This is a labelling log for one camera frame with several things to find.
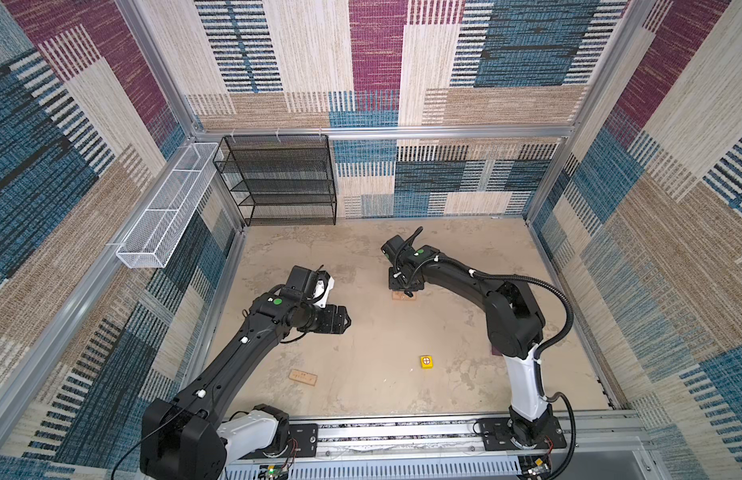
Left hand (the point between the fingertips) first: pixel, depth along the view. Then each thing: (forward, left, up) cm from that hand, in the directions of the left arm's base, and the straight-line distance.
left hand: (338, 317), depth 79 cm
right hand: (+14, -18, -8) cm, 24 cm away
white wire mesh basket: (+13, +42, +19) cm, 48 cm away
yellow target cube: (-7, -24, -13) cm, 28 cm away
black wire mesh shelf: (+52, +23, +4) cm, 57 cm away
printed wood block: (-11, +11, -14) cm, 20 cm away
